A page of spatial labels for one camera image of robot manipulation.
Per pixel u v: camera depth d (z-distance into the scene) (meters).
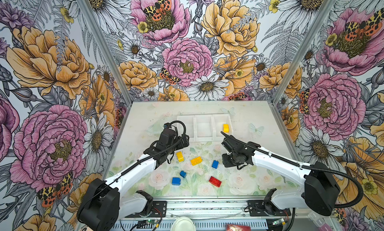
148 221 0.71
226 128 1.03
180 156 0.91
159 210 0.73
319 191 0.41
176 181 0.83
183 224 0.74
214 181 0.82
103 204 0.40
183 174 0.85
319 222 0.70
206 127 1.05
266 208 0.67
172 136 0.66
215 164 0.89
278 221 0.72
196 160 0.91
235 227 0.66
